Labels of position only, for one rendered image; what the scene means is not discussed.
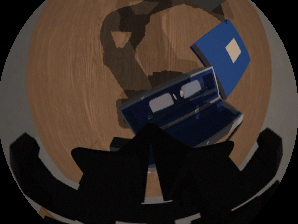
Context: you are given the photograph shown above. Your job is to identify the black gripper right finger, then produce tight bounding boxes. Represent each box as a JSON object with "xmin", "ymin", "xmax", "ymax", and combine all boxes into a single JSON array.
[{"xmin": 150, "ymin": 123, "xmax": 234, "ymax": 201}]

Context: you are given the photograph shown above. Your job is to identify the black-framed glasses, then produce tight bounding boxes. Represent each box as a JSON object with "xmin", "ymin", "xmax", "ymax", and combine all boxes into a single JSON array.
[{"xmin": 147, "ymin": 79, "xmax": 217, "ymax": 123}]

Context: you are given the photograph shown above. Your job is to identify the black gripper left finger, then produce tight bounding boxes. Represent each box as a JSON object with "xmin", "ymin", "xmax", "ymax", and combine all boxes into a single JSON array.
[{"xmin": 71, "ymin": 123, "xmax": 151, "ymax": 203}]

